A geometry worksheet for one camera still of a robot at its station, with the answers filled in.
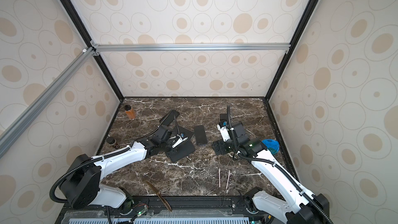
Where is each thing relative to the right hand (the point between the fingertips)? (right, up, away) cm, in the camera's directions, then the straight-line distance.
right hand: (220, 143), depth 78 cm
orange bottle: (-57, +16, +24) cm, 64 cm away
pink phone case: (+5, +12, +26) cm, 29 cm away
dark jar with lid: (-60, 0, +7) cm, 60 cm away
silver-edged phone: (-20, +2, +24) cm, 31 cm away
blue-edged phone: (-10, +1, +21) cm, 23 cm away
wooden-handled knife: (-30, -26, -1) cm, 40 cm away
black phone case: (-33, +10, +28) cm, 45 cm away
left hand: (-21, -2, +8) cm, 22 cm away
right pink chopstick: (+5, -19, +3) cm, 20 cm away
